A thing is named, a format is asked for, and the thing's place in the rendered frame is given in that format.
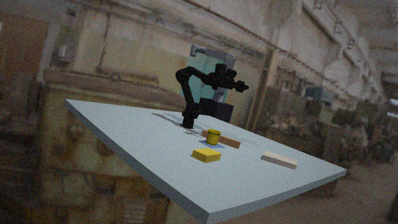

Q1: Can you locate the yellow rectangular block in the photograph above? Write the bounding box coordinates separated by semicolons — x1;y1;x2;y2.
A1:
192;148;222;163

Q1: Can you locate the yellow cup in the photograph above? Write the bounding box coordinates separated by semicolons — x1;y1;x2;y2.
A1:
206;129;221;146

